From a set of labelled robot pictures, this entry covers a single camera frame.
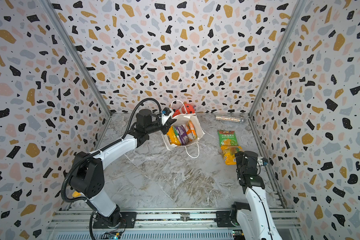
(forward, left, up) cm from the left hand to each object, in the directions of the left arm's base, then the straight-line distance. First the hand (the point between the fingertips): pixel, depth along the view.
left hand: (175, 116), depth 81 cm
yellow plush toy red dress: (-33, +51, -22) cm, 65 cm away
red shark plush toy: (+29, -7, -21) cm, 36 cm away
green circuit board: (-50, +30, -28) cm, 65 cm away
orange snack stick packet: (+2, -9, -16) cm, 18 cm away
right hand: (-15, -34, -13) cm, 39 cm away
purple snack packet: (+1, -4, -20) cm, 20 cm away
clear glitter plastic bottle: (+22, -40, -25) cm, 52 cm away
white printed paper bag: (-14, +3, -8) cm, 16 cm away
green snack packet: (+4, -35, -26) cm, 44 cm away
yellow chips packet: (-10, -31, -21) cm, 39 cm away
